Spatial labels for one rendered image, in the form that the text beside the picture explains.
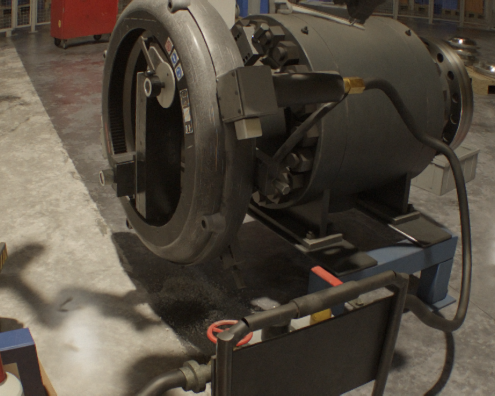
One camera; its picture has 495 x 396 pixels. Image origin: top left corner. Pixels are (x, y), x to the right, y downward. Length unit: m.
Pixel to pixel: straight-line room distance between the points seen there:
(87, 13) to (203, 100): 5.67
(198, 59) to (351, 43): 0.54
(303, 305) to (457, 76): 1.34
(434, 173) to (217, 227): 1.75
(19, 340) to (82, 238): 1.63
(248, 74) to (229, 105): 0.08
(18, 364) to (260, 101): 0.75
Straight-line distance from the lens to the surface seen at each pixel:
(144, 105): 1.63
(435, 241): 1.98
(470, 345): 1.98
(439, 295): 2.14
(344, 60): 1.75
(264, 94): 1.33
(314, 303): 1.00
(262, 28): 1.40
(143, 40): 1.63
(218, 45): 1.44
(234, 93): 1.32
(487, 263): 2.50
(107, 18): 7.12
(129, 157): 1.76
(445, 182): 3.09
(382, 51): 1.86
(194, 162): 1.45
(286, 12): 1.34
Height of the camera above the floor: 1.08
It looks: 23 degrees down
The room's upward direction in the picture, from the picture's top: 2 degrees clockwise
